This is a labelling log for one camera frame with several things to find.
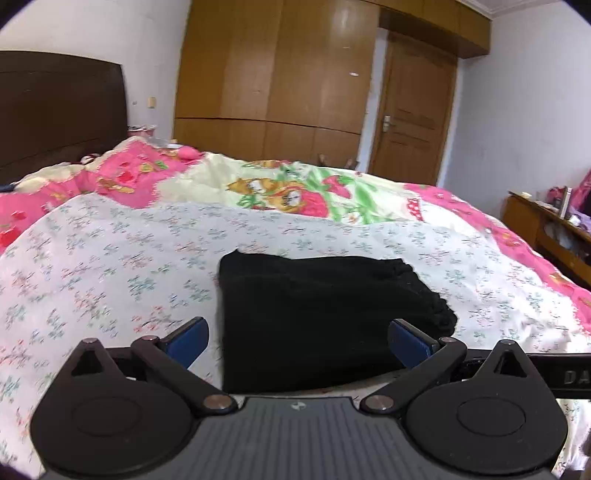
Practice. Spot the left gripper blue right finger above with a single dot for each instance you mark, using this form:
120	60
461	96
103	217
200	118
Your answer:
428	362

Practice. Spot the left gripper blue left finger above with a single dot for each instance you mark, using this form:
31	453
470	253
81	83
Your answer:
167	361

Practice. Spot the black pants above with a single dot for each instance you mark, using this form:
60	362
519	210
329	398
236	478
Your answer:
292	325

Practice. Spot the pink clothing pile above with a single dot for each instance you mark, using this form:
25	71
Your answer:
578	211

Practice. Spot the floral bed quilt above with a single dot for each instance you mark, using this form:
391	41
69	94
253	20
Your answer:
130	243

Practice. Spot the wooden side desk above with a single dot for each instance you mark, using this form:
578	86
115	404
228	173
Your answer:
565	246

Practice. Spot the wooden door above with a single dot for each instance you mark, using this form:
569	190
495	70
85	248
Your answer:
418	89

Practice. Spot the dark wooden headboard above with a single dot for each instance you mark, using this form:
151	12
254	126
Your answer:
57	108

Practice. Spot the wooden wardrobe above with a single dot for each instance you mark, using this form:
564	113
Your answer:
290	79

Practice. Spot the door handle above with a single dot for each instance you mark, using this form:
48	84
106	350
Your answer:
388	124

